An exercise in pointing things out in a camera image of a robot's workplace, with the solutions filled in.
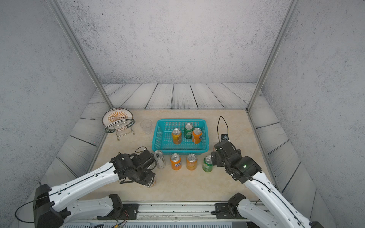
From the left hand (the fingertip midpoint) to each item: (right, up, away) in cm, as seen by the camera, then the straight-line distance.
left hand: (150, 181), depth 74 cm
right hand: (+38, +14, 0) cm, 40 cm away
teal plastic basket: (+19, +13, +25) cm, 34 cm away
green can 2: (+19, +24, +22) cm, 38 cm away
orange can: (+21, +8, +7) cm, 24 cm away
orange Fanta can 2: (+25, +21, +20) cm, 38 cm away
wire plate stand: (-28, +25, +31) cm, 49 cm away
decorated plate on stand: (-29, +35, +23) cm, 52 cm away
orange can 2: (+12, +21, +20) cm, 31 cm away
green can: (+30, +6, +7) cm, 32 cm away
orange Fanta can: (+13, +8, +7) cm, 17 cm away
